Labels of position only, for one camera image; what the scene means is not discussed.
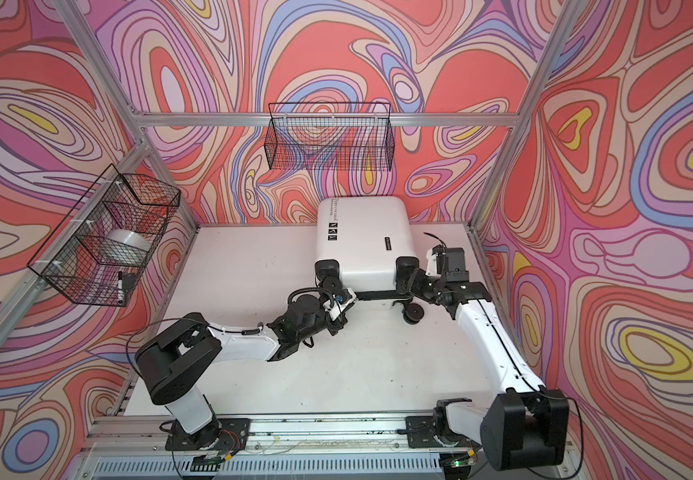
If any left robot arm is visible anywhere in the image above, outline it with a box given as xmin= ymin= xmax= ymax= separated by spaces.
xmin=132 ymin=287 xmax=357 ymax=452

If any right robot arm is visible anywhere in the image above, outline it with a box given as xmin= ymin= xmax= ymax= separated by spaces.
xmin=395 ymin=244 xmax=570 ymax=471

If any black suitcase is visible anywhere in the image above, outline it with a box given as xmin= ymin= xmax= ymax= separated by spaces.
xmin=314 ymin=196 xmax=424 ymax=325

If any white tape roll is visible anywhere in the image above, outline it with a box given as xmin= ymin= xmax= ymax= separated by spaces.
xmin=102 ymin=229 xmax=152 ymax=267

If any back wall wire basket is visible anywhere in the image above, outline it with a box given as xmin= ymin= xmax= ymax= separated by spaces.
xmin=264 ymin=101 xmax=395 ymax=173

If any wall wire basket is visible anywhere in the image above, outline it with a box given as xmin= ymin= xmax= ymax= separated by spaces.
xmin=28 ymin=165 xmax=182 ymax=307
xmin=264 ymin=101 xmax=395 ymax=173

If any left wall wire basket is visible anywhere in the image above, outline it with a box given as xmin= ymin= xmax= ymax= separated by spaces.
xmin=28 ymin=165 xmax=182 ymax=307

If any black marker pen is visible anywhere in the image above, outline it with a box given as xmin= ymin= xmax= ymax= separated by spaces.
xmin=116 ymin=271 xmax=126 ymax=305

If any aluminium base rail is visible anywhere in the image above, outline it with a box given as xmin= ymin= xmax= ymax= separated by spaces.
xmin=66 ymin=411 xmax=586 ymax=479

